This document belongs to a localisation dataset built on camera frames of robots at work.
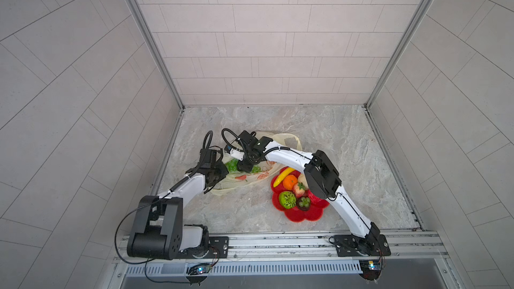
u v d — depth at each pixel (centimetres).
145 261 43
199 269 65
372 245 62
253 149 71
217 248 71
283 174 83
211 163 70
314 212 78
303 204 77
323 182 57
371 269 68
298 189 77
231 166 87
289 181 83
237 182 85
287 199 77
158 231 40
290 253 71
